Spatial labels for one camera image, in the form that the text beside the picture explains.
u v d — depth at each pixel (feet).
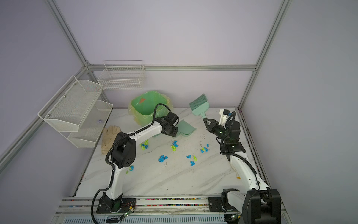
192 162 2.90
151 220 2.30
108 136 3.34
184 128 3.53
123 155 1.80
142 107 3.24
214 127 2.22
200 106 2.66
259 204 1.30
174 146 3.13
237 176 2.75
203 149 3.12
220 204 2.40
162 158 2.97
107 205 2.09
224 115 2.30
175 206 2.45
